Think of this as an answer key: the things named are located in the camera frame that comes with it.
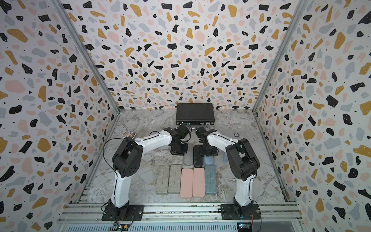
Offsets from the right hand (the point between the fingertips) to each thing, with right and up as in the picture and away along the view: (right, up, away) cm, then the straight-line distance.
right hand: (206, 155), depth 95 cm
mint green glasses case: (-19, -11, -13) cm, 26 cm away
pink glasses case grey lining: (-12, -13, -13) cm, 22 cm away
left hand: (-12, +1, -2) cm, 13 cm away
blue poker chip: (+23, +13, +12) cm, 29 cm away
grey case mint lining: (+1, -12, -13) cm, 18 cm away
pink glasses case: (-5, -12, -13) cm, 19 cm away
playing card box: (-55, +13, +9) cm, 58 cm away
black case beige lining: (-6, -1, -4) cm, 7 cm away
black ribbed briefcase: (-7, +29, +19) cm, 35 cm away
